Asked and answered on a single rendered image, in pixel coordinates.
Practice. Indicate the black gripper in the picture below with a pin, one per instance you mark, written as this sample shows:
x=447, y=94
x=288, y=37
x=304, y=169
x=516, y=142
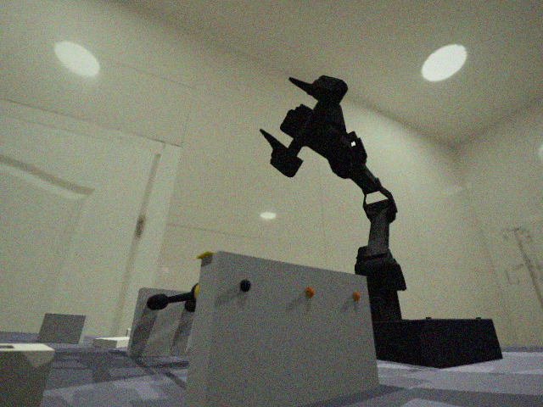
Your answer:
x=315, y=133

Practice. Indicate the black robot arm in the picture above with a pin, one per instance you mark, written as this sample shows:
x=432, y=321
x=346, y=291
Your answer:
x=374, y=261

